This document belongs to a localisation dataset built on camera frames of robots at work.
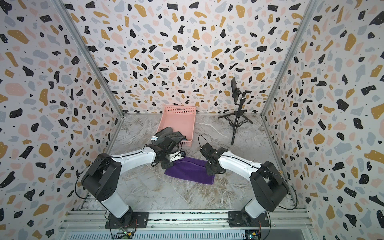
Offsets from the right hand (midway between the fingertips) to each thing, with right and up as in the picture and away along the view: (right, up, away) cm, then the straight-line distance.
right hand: (212, 170), depth 88 cm
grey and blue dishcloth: (-34, +20, +8) cm, 41 cm away
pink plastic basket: (-23, +32, +33) cm, 52 cm away
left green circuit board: (-43, -25, -17) cm, 53 cm away
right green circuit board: (+18, -26, -16) cm, 35 cm away
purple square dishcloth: (-13, 0, +3) cm, 13 cm away
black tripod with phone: (+17, +45, +6) cm, 48 cm away
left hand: (-26, +6, +5) cm, 27 cm away
